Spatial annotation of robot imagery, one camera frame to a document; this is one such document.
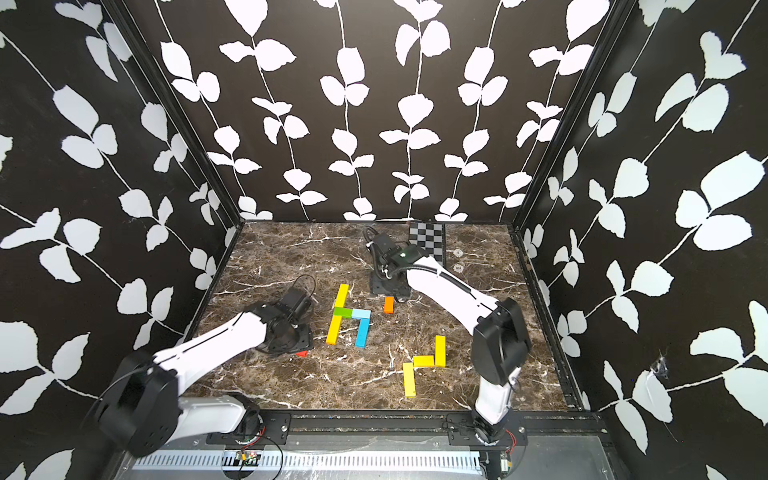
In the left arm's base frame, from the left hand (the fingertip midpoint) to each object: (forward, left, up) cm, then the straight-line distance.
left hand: (305, 341), depth 85 cm
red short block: (-6, -2, +6) cm, 9 cm away
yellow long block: (+16, -9, -3) cm, 19 cm away
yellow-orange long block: (+4, -7, -3) cm, 9 cm away
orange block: (+12, -25, -2) cm, 28 cm away
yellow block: (-4, -40, -2) cm, 40 cm away
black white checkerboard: (+41, -42, -2) cm, 59 cm away
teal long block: (+3, -16, -3) cm, 17 cm away
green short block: (+9, -11, -2) cm, 15 cm away
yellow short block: (-6, -34, -4) cm, 35 cm away
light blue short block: (+9, -16, -2) cm, 19 cm away
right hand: (+11, -22, +11) cm, 27 cm away
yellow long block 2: (-12, -30, -4) cm, 32 cm away
